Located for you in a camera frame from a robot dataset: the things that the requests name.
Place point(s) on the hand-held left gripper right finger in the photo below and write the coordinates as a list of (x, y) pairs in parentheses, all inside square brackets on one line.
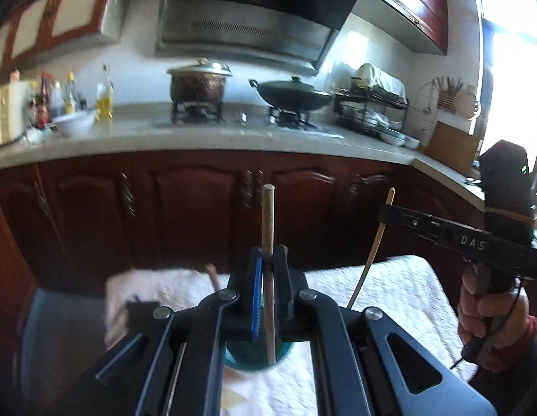
[(282, 294)]

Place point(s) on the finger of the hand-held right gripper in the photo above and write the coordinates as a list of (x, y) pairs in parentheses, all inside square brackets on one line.
[(411, 222)]

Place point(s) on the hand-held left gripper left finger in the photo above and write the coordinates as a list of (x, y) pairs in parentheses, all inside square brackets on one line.
[(256, 303)]

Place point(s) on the white cup with teal rim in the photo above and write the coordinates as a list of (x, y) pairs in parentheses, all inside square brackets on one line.
[(244, 355)]

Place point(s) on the wooden chopstick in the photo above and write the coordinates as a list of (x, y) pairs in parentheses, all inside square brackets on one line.
[(268, 216), (372, 260)]

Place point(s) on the person's right forearm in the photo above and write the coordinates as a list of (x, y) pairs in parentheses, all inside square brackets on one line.
[(532, 372)]

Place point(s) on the person's right hand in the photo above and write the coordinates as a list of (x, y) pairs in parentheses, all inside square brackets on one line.
[(506, 320)]

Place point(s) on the quilted cream tablecloth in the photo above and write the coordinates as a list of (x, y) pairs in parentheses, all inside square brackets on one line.
[(402, 286)]

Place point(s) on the wooden cutting board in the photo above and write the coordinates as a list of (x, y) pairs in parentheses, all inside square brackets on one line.
[(452, 147)]

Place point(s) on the small white dish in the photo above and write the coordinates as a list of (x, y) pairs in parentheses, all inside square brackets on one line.
[(411, 143)]

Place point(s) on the stacked white dish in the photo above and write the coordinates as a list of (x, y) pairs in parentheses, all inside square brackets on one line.
[(392, 138)]

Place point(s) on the round hanging strainer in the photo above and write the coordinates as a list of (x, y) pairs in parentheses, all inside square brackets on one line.
[(467, 103)]

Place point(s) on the black dish rack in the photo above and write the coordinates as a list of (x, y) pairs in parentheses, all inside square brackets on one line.
[(372, 112)]

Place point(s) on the dark wooden base cabinet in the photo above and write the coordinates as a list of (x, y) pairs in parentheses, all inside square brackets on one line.
[(186, 208)]

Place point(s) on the window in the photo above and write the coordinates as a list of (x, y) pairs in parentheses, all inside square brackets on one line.
[(515, 73)]

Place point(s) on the white cloth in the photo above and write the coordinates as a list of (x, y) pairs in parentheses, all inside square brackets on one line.
[(381, 80)]

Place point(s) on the black wok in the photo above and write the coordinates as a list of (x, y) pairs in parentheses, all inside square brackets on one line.
[(294, 95)]

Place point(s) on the gas stove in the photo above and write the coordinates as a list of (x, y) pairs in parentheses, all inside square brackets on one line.
[(234, 117)]

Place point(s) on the stone kitchen countertop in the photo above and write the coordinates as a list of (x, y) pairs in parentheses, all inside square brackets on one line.
[(164, 141)]

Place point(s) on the grey-blue cloth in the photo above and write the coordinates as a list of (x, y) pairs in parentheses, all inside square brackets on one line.
[(56, 342)]

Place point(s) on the metal cooking pot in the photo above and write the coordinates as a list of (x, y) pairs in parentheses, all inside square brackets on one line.
[(199, 86)]

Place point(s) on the cooking oil bottle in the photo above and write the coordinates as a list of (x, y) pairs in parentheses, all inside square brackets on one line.
[(105, 104)]

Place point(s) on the white mixing bowl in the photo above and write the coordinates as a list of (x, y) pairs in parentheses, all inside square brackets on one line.
[(76, 123)]

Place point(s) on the range hood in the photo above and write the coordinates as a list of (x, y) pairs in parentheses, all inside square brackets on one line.
[(251, 8)]

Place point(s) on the yellow cap seasoning bottle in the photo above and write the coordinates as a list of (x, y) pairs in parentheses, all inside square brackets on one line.
[(69, 95)]

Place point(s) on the clear seasoning bottle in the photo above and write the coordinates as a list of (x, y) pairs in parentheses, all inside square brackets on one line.
[(56, 102)]

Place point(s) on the cream microwave oven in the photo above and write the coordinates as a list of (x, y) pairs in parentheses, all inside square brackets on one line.
[(6, 115)]

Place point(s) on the wall chopstick holder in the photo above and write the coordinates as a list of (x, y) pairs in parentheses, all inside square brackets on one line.
[(447, 95)]

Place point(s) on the red wooden wall cabinet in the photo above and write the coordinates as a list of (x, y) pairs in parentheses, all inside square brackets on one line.
[(407, 4)]

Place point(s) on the wall cabinet with cream panels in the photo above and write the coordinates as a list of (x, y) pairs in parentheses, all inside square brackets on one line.
[(47, 13)]

